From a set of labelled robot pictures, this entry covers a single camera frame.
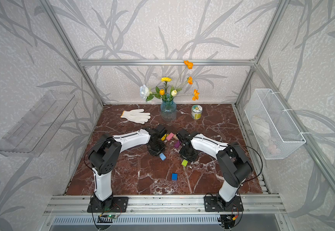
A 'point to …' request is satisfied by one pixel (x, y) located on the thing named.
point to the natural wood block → (175, 137)
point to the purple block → (177, 144)
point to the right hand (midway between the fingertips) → (182, 158)
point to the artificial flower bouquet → (166, 94)
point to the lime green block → (184, 162)
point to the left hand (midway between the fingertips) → (165, 153)
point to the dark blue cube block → (174, 176)
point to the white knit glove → (136, 116)
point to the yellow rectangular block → (163, 137)
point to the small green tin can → (196, 111)
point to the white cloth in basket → (263, 132)
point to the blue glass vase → (168, 109)
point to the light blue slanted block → (162, 156)
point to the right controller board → (227, 221)
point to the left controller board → (106, 218)
